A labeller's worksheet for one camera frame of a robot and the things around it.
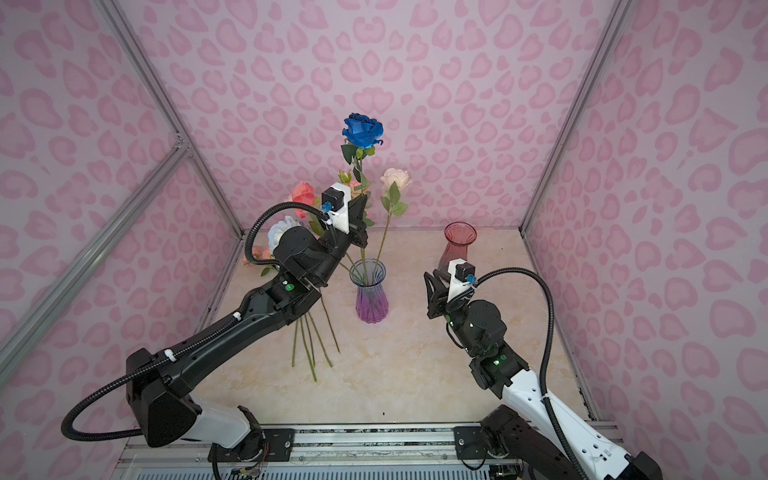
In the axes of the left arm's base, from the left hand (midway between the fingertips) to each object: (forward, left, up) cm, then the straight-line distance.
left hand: (363, 189), depth 61 cm
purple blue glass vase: (+1, +2, -47) cm, 47 cm away
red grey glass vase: (+15, -26, -30) cm, 42 cm away
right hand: (-8, -14, -17) cm, 24 cm away
